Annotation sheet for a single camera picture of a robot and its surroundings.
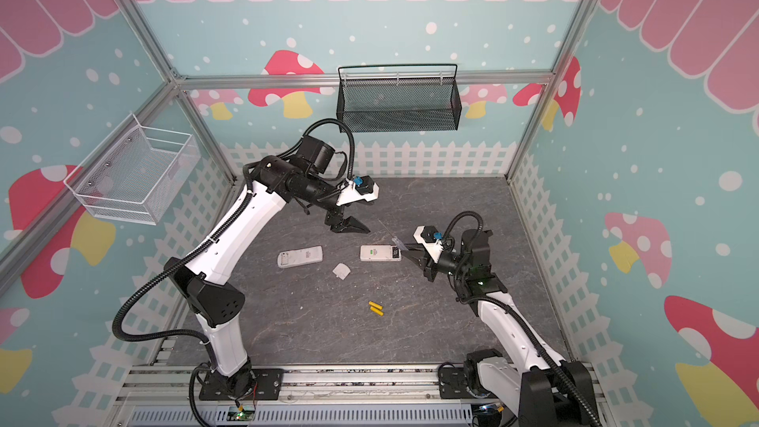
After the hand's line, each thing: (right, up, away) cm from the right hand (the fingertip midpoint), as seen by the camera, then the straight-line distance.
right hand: (405, 248), depth 77 cm
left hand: (-10, +8, -6) cm, 14 cm away
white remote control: (-36, -6, +20) cm, 42 cm away
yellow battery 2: (-8, -20, +9) cm, 23 cm away
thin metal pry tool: (-2, +2, -3) cm, 4 cm away
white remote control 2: (-7, -5, +20) cm, 22 cm away
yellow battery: (-9, -18, +10) cm, 23 cm away
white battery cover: (-20, -10, +17) cm, 28 cm away
